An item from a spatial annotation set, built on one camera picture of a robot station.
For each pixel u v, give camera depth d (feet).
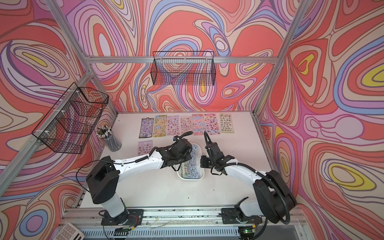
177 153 2.12
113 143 3.06
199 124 3.67
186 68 3.16
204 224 2.36
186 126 3.65
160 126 3.65
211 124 3.67
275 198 1.38
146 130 3.54
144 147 3.25
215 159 2.21
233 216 2.41
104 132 2.87
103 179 1.45
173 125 3.65
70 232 2.24
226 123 3.70
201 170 2.86
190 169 2.77
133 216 2.41
